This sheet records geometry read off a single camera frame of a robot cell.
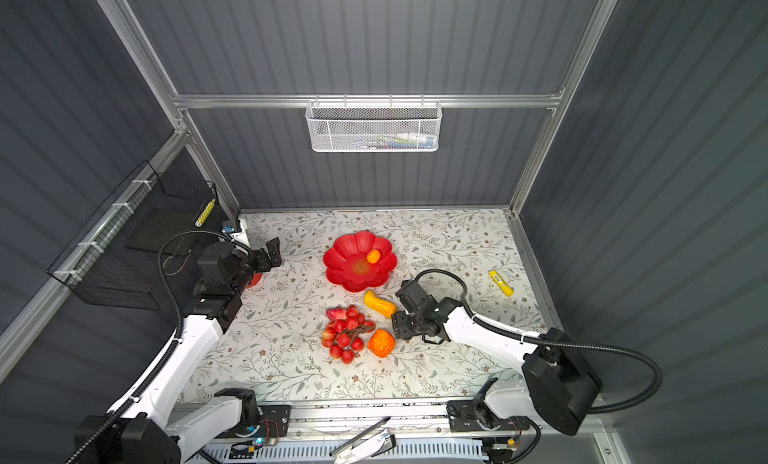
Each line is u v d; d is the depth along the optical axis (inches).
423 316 25.2
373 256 40.1
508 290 37.8
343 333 32.5
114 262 27.1
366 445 27.2
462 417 28.5
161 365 17.7
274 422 28.4
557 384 16.6
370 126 48.6
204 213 32.1
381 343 31.7
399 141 36.8
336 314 34.1
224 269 22.8
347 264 41.0
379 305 35.9
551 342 17.5
